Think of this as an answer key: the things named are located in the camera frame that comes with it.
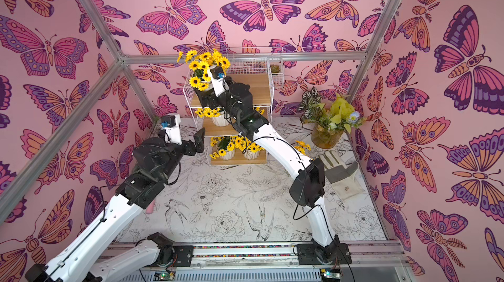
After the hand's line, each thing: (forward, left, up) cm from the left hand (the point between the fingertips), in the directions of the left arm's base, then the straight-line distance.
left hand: (194, 125), depth 67 cm
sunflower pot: (+10, -7, -6) cm, 14 cm away
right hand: (+14, -4, +9) cm, 18 cm away
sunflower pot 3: (+7, -18, -24) cm, 31 cm away
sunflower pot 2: (+10, -5, -27) cm, 29 cm away
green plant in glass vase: (+18, -54, -15) cm, 59 cm away
